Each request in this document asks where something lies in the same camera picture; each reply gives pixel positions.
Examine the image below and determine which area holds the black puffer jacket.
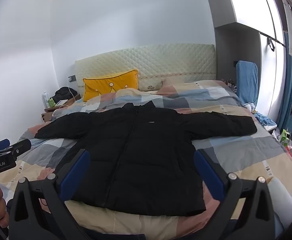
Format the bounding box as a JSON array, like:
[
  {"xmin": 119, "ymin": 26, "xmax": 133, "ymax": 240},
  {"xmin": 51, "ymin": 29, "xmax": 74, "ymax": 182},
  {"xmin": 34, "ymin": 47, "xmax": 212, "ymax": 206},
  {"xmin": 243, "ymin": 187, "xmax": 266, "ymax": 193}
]
[{"xmin": 34, "ymin": 100, "xmax": 258, "ymax": 217}]

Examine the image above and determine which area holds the patchwork checked quilt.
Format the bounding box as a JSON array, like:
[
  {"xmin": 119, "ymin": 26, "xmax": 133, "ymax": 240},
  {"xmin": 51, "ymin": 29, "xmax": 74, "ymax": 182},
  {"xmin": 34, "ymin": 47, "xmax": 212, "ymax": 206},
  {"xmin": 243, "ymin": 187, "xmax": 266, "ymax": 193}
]
[{"xmin": 0, "ymin": 79, "xmax": 292, "ymax": 240}]

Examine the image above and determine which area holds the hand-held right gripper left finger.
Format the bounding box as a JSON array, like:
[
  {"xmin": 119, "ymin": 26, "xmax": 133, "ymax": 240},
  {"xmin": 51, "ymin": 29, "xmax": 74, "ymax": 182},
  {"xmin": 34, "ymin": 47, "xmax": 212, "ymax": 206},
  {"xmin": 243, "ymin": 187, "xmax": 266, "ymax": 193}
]
[{"xmin": 9, "ymin": 149, "xmax": 91, "ymax": 240}]

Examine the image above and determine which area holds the yellow crown print pillow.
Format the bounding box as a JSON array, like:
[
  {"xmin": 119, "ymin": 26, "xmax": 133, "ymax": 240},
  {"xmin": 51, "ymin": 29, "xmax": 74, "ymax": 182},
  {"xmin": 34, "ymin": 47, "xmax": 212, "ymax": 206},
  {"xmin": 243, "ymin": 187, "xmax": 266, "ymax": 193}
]
[{"xmin": 82, "ymin": 69, "xmax": 139, "ymax": 102}]

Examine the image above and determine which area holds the white charger cable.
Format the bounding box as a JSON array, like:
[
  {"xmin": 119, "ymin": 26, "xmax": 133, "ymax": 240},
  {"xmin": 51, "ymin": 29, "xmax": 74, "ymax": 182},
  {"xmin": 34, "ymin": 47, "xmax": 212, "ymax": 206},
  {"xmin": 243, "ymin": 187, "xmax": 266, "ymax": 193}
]
[{"xmin": 59, "ymin": 78, "xmax": 77, "ymax": 108}]

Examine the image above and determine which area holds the blue curtain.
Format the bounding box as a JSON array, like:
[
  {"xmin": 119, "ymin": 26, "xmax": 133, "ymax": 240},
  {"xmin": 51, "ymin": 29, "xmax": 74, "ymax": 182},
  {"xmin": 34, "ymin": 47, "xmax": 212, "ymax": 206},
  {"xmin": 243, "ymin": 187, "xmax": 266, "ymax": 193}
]
[{"xmin": 277, "ymin": 52, "xmax": 292, "ymax": 137}]

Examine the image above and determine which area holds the grey wardrobe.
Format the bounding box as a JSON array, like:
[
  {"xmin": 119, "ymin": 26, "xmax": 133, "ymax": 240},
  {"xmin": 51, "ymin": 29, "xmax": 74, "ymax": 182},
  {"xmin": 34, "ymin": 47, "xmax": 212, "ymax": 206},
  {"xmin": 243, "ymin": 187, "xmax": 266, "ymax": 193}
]
[{"xmin": 201, "ymin": 0, "xmax": 290, "ymax": 100}]

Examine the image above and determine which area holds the black bag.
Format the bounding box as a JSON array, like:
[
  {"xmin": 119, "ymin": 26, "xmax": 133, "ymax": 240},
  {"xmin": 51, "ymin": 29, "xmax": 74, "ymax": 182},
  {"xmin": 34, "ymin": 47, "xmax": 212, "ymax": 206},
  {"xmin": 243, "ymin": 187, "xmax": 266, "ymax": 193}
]
[{"xmin": 53, "ymin": 87, "xmax": 78, "ymax": 102}]

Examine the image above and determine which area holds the pink floral pillow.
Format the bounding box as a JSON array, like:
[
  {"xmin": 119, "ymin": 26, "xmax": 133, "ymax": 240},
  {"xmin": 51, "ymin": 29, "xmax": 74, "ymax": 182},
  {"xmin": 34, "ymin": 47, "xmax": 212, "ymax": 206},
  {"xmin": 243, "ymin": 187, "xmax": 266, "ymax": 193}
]
[{"xmin": 161, "ymin": 76, "xmax": 199, "ymax": 89}]

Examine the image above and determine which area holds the blue crumpled cloth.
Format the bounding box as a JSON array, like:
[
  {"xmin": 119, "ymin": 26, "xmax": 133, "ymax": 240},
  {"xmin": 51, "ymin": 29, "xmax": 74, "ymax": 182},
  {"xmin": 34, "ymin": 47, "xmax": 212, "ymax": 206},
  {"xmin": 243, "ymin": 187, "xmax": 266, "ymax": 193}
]
[{"xmin": 253, "ymin": 111, "xmax": 278, "ymax": 131}]

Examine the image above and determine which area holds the green floor packet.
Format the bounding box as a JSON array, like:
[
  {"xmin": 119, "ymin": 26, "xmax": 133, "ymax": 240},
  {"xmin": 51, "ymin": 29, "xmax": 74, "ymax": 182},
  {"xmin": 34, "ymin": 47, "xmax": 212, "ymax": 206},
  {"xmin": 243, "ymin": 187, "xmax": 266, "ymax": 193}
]
[{"xmin": 281, "ymin": 128, "xmax": 292, "ymax": 147}]

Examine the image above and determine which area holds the cream quilted headboard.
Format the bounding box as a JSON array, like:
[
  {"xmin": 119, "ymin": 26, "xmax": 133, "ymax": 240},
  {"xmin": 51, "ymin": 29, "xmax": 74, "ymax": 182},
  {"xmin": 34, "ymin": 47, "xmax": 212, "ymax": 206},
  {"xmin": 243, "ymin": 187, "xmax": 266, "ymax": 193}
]
[{"xmin": 75, "ymin": 44, "xmax": 216, "ymax": 92}]

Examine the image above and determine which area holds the brown wooden nightstand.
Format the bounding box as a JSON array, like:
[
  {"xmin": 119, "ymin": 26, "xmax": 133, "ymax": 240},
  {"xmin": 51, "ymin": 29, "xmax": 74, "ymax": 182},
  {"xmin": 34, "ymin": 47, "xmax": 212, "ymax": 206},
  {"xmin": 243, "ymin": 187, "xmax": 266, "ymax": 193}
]
[{"xmin": 41, "ymin": 94, "xmax": 83, "ymax": 123}]

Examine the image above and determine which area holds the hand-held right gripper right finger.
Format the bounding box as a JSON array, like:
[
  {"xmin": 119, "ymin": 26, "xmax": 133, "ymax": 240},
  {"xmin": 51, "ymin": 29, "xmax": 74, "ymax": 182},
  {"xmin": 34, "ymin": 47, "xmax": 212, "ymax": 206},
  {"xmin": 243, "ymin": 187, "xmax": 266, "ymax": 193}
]
[{"xmin": 194, "ymin": 149, "xmax": 278, "ymax": 240}]

